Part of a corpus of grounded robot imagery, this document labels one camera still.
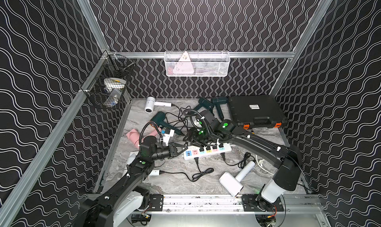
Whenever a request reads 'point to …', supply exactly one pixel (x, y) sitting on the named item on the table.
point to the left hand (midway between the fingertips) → (187, 147)
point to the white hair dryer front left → (153, 172)
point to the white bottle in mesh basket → (113, 98)
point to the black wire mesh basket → (109, 87)
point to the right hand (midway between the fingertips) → (185, 140)
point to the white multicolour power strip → (193, 152)
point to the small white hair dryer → (151, 102)
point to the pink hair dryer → (134, 135)
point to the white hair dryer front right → (232, 183)
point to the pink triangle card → (183, 68)
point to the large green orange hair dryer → (158, 119)
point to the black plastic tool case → (257, 112)
